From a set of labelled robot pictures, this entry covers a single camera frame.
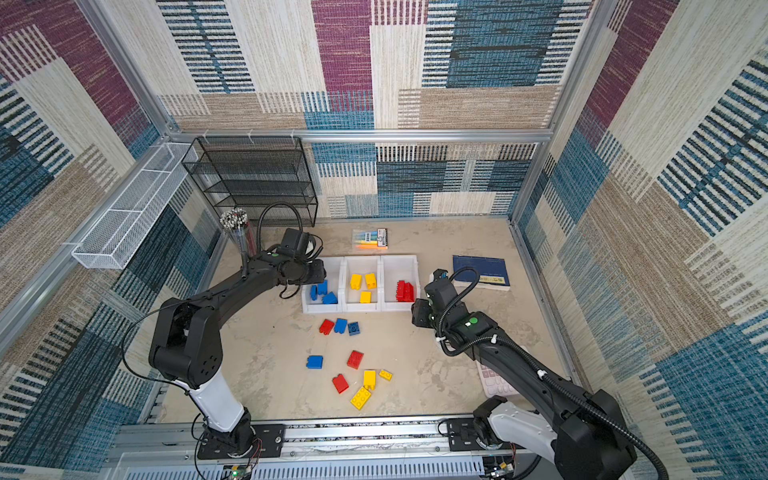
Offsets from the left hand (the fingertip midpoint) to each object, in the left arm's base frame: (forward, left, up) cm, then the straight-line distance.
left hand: (321, 269), depth 93 cm
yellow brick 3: (-30, -15, -9) cm, 35 cm away
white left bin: (+1, -4, -5) cm, 6 cm away
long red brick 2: (-3, -27, -9) cm, 29 cm away
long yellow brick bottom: (-35, -13, -9) cm, 38 cm away
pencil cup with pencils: (+15, +28, +7) cm, 32 cm away
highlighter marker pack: (+19, -13, -9) cm, 25 cm away
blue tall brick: (-5, -2, -9) cm, 11 cm away
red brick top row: (-14, -1, -11) cm, 18 cm away
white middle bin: (-5, -9, -9) cm, 13 cm away
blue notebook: (+3, -56, -7) cm, 56 cm away
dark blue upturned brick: (-15, -10, -10) cm, 21 cm away
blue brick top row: (-14, -6, -10) cm, 18 cm away
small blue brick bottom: (-4, +3, -8) cm, 9 cm away
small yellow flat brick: (-29, -19, -10) cm, 35 cm away
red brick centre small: (-24, -11, -10) cm, 28 cm away
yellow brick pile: (+1, -15, -8) cm, 17 cm away
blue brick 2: (-24, +1, -12) cm, 27 cm away
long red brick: (-4, -25, -7) cm, 27 cm away
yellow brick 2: (-6, -13, -7) cm, 16 cm away
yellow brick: (+1, -10, -8) cm, 13 cm away
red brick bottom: (-31, -7, -10) cm, 33 cm away
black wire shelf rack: (+35, +27, +10) cm, 45 cm away
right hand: (-16, -29, +1) cm, 33 cm away
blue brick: (-2, +1, -8) cm, 8 cm away
